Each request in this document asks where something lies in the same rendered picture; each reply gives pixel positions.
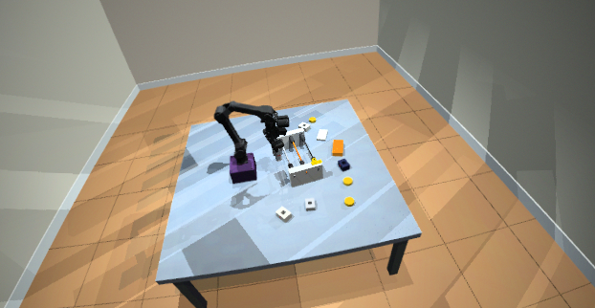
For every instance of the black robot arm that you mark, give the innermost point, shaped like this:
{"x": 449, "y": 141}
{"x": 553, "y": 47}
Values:
{"x": 264, "y": 112}

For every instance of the orange rectangular block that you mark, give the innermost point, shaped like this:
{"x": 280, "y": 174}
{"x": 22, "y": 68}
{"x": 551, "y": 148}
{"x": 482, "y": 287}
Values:
{"x": 337, "y": 148}

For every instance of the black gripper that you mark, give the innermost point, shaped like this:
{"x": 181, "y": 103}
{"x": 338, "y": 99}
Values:
{"x": 271, "y": 136}

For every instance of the white flat block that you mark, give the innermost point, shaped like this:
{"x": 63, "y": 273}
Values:
{"x": 322, "y": 135}

